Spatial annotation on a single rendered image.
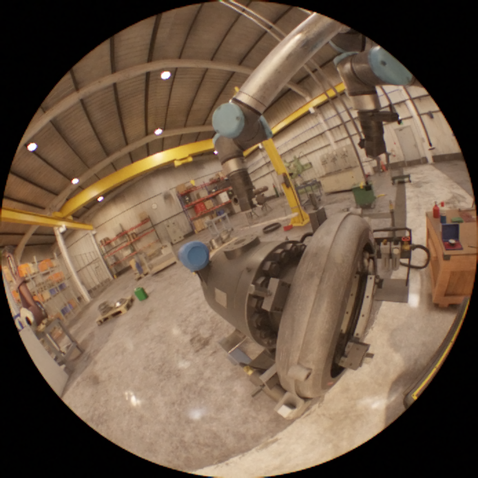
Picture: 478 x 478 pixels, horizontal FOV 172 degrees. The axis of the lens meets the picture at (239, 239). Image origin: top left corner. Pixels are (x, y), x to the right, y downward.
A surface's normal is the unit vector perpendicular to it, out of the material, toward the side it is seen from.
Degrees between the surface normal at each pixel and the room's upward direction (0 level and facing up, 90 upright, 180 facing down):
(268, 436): 0
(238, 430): 0
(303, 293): 37
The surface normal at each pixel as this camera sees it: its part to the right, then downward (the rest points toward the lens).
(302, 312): -0.79, -0.33
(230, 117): -0.51, 0.45
